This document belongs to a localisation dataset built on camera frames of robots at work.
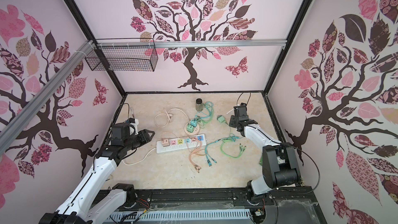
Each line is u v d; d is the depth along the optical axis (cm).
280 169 44
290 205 72
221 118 103
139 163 85
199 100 103
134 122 74
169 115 104
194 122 95
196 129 97
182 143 90
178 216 70
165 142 85
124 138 61
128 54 95
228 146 92
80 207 40
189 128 92
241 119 70
